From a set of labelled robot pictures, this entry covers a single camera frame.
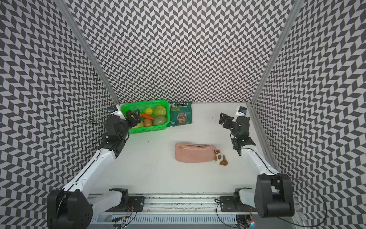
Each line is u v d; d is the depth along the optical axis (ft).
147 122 3.28
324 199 1.93
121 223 2.24
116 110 2.18
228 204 2.38
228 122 2.42
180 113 3.58
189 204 2.43
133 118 2.37
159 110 3.42
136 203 2.38
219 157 2.80
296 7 2.20
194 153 2.66
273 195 1.33
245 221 2.32
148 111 3.54
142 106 3.51
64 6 2.34
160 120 3.25
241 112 2.35
